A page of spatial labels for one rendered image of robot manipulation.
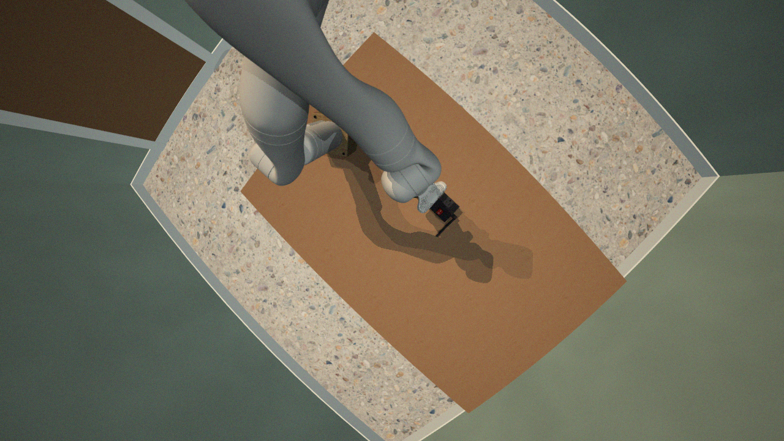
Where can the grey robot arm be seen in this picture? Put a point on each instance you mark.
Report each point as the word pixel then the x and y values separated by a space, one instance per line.
pixel 288 65

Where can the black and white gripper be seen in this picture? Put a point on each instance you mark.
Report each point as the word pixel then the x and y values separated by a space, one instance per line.
pixel 430 196

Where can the black power strip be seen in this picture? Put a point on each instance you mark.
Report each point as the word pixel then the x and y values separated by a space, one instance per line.
pixel 445 207

